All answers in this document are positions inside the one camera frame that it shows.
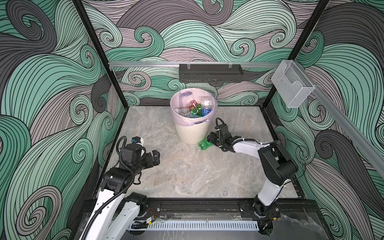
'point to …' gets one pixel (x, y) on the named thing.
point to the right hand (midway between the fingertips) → (210, 138)
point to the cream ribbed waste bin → (194, 134)
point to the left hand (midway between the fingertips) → (152, 154)
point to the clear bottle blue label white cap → (206, 104)
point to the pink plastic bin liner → (181, 98)
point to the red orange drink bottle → (192, 105)
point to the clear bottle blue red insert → (183, 112)
